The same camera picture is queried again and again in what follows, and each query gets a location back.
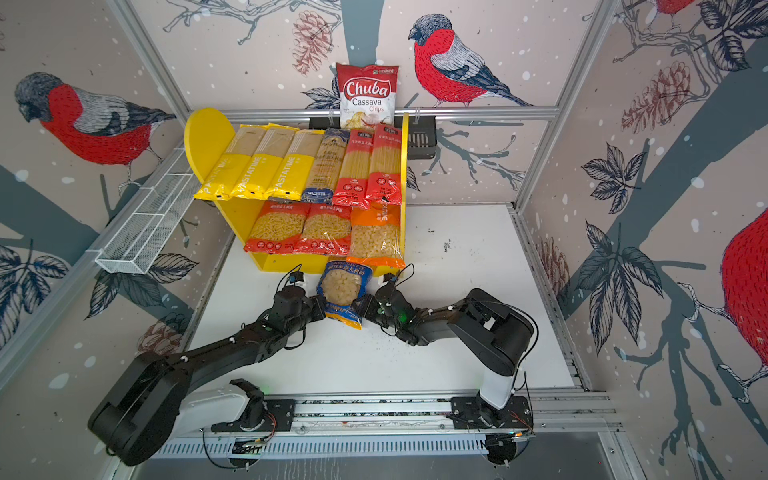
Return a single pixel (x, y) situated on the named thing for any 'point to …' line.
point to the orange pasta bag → (376, 237)
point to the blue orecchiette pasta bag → (339, 282)
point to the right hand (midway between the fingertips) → (352, 312)
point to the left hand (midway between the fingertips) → (327, 298)
